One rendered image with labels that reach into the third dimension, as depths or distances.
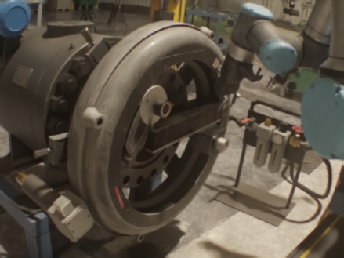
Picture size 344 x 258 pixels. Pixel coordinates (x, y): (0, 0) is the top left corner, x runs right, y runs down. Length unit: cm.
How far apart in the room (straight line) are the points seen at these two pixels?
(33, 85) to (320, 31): 98
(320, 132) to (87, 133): 58
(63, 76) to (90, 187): 43
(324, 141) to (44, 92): 94
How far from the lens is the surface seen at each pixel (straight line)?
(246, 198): 210
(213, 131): 127
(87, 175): 98
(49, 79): 126
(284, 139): 186
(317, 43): 94
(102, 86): 93
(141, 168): 131
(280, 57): 87
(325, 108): 63
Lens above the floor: 107
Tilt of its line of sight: 22 degrees down
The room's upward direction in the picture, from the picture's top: 6 degrees clockwise
